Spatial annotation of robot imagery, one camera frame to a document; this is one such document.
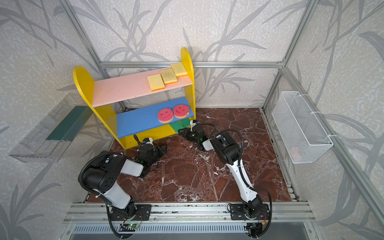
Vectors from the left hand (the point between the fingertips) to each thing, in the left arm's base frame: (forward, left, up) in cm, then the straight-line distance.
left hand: (167, 141), depth 95 cm
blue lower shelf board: (+11, +14, +9) cm, 20 cm away
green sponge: (+13, -4, -2) cm, 14 cm away
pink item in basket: (-16, -68, +16) cm, 72 cm away
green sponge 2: (+15, -10, 0) cm, 18 cm away
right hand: (+11, -6, 0) cm, 13 cm away
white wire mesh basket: (-17, -64, +32) cm, 73 cm away
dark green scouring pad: (-12, +35, +32) cm, 48 cm away
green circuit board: (-45, +12, -4) cm, 47 cm away
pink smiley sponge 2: (+16, -8, +12) cm, 21 cm away
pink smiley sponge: (+12, +1, +12) cm, 17 cm away
